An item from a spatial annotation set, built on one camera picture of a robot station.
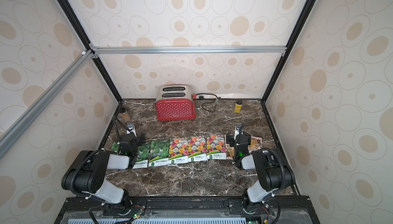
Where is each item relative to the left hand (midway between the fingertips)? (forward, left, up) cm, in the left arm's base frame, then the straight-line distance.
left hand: (136, 130), depth 93 cm
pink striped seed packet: (-5, -73, -7) cm, 74 cm away
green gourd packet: (-7, +14, -9) cm, 18 cm away
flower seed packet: (-11, -25, -8) cm, 29 cm away
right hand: (0, -66, -1) cm, 66 cm away
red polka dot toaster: (+15, -23, +10) cm, 29 cm away
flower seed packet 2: (-7, -49, -8) cm, 50 cm away
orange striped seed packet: (-10, -57, -8) cm, 58 cm away
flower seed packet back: (-8, -37, -8) cm, 39 cm away
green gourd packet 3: (-11, -13, -8) cm, 19 cm away
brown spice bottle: (+13, +13, -3) cm, 19 cm away
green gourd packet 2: (-16, -5, -7) cm, 19 cm away
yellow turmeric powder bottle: (+21, -65, -1) cm, 69 cm away
